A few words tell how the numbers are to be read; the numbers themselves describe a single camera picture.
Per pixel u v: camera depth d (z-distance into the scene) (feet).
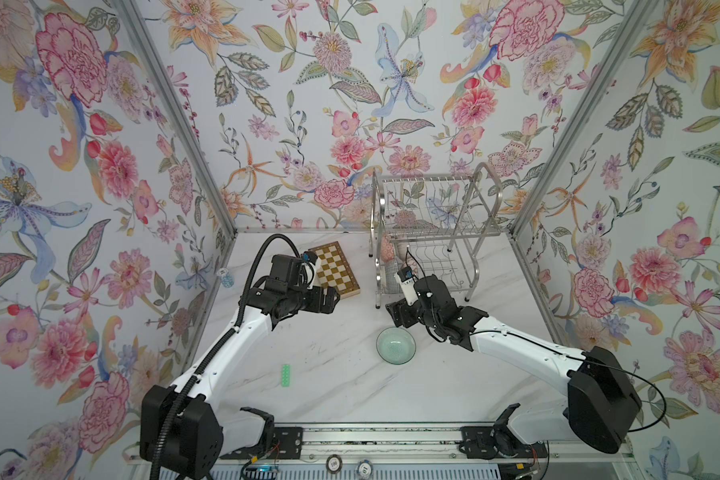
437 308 2.07
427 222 4.11
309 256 2.40
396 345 2.95
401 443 2.48
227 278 3.37
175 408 1.26
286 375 2.76
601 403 1.37
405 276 2.40
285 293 2.03
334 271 3.47
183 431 1.28
